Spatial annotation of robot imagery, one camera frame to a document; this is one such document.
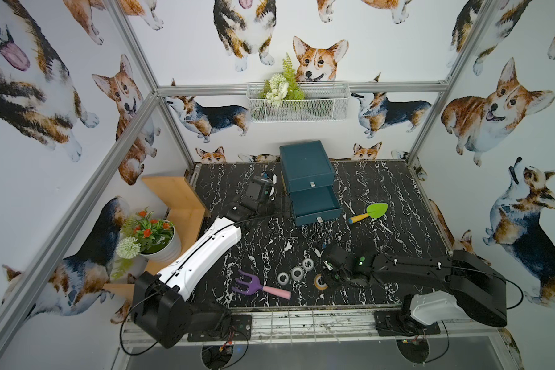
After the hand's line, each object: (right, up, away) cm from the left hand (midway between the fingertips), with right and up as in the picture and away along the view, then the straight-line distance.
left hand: (280, 196), depth 81 cm
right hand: (+17, -27, +3) cm, 32 cm away
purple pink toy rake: (-10, -32, +1) cm, 34 cm away
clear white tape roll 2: (+6, -29, +5) cm, 30 cm away
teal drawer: (+14, -4, +13) cm, 20 cm away
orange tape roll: (+13, -32, +1) cm, 34 cm away
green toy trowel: (+41, -7, +23) cm, 48 cm away
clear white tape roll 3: (0, -31, +3) cm, 31 cm away
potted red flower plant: (-40, -14, -5) cm, 43 cm away
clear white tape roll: (+10, -26, +7) cm, 29 cm away
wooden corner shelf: (-40, -7, +14) cm, 43 cm away
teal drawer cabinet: (+11, +7, +9) cm, 16 cm away
